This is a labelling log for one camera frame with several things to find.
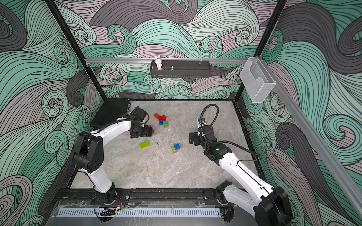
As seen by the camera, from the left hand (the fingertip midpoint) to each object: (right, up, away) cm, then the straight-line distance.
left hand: (146, 133), depth 91 cm
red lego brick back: (+9, +10, +13) cm, 19 cm away
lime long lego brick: (-2, -8, +2) cm, 8 cm away
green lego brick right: (+12, +5, +13) cm, 18 cm away
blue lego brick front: (+20, -8, -3) cm, 22 cm away
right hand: (+32, +3, -11) cm, 34 cm away
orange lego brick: (+3, +12, +17) cm, 21 cm away
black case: (-32, +16, +17) cm, 40 cm away
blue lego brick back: (+8, +6, +15) cm, 18 cm away
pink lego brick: (+19, -12, -1) cm, 23 cm away
